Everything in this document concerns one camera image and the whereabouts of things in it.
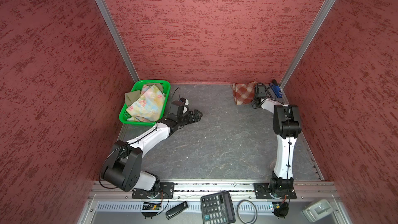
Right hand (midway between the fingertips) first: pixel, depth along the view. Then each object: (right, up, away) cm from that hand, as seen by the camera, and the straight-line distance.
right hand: (256, 97), depth 110 cm
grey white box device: (+12, -52, -42) cm, 68 cm away
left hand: (-43, -13, -23) cm, 50 cm away
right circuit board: (-3, -53, -39) cm, 66 cm away
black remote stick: (-53, -51, -45) cm, 86 cm away
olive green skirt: (-86, 0, -13) cm, 87 cm away
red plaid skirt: (-9, +3, +3) cm, 10 cm away
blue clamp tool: (+17, +7, +6) cm, 19 cm away
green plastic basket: (-67, +8, 0) cm, 67 cm away
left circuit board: (-65, -55, -38) cm, 93 cm away
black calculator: (-33, -51, -42) cm, 74 cm away
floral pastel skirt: (-75, -6, -11) cm, 76 cm away
